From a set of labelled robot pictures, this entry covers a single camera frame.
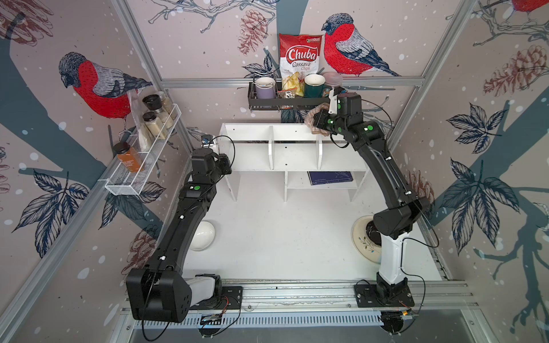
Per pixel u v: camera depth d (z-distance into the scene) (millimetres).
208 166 580
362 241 857
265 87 799
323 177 879
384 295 649
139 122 740
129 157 653
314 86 798
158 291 378
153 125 758
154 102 781
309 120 778
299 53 778
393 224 613
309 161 827
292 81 835
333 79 845
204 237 873
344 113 591
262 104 892
